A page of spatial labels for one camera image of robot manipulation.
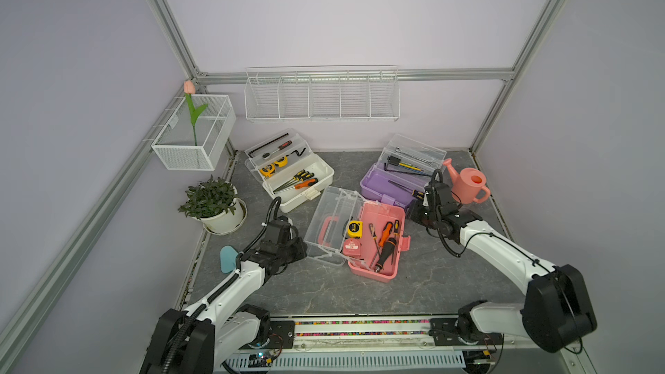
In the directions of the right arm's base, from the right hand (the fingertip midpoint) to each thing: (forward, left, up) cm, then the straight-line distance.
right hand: (408, 208), depth 88 cm
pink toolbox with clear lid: (-7, +22, -1) cm, 23 cm away
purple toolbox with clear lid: (+23, -3, -4) cm, 23 cm away
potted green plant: (-1, +64, +6) cm, 64 cm away
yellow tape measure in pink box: (-7, +19, -2) cm, 20 cm away
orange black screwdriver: (+18, +38, -10) cm, 43 cm away
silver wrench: (+29, -1, -2) cm, 29 cm away
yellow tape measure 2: (+24, +47, -3) cm, 53 cm away
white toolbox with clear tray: (+23, +45, -5) cm, 51 cm away
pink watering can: (+10, -25, -1) cm, 27 cm away
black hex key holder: (+25, +2, -3) cm, 25 cm away
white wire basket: (+13, +76, +18) cm, 79 cm away
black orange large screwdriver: (-9, +6, -9) cm, 14 cm away
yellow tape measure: (+20, +52, -2) cm, 56 cm away
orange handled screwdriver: (-4, +7, -10) cm, 13 cm away
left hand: (-11, +35, -7) cm, 38 cm away
